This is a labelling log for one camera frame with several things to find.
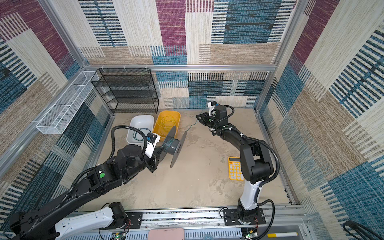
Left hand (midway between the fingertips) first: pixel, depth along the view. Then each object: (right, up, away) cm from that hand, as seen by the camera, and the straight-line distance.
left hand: (163, 147), depth 66 cm
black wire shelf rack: (-34, +35, +43) cm, 65 cm away
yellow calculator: (+37, -18, +21) cm, 46 cm away
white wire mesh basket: (-51, +12, +4) cm, 52 cm away
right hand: (+15, +15, +25) cm, 33 cm away
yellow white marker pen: (+50, -40, +2) cm, 64 cm away
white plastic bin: (-23, +11, +45) cm, 52 cm away
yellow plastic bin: (-10, +6, +42) cm, 44 cm away
